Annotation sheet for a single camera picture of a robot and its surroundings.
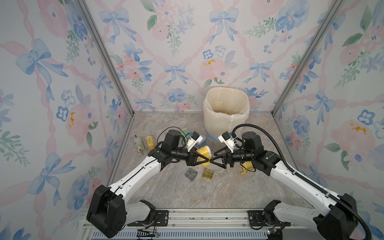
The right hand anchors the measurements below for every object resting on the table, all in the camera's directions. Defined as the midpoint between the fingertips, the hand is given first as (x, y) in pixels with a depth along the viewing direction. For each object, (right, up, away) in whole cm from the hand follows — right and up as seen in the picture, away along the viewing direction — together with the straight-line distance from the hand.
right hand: (214, 156), depth 70 cm
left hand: (-4, -1, +1) cm, 4 cm away
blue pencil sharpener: (-3, +5, +26) cm, 27 cm away
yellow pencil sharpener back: (-4, +3, -3) cm, 6 cm away
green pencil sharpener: (-13, +12, -4) cm, 18 cm away
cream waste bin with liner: (+11, +26, +32) cm, 43 cm away
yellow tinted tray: (-1, -14, +19) cm, 23 cm away
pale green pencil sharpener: (-44, +3, +23) cm, 49 cm away
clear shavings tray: (-11, -14, +18) cm, 25 cm away
